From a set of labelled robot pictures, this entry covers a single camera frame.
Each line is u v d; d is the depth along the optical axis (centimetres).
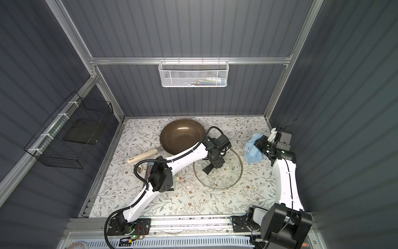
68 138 73
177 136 108
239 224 74
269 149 60
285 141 59
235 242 71
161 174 60
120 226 64
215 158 78
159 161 58
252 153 77
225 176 91
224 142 73
